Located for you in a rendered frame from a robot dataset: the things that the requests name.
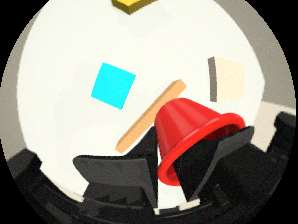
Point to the yellow rectangular block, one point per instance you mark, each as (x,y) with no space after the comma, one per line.
(130,6)

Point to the red plastic cup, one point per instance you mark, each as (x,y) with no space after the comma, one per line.
(180,124)

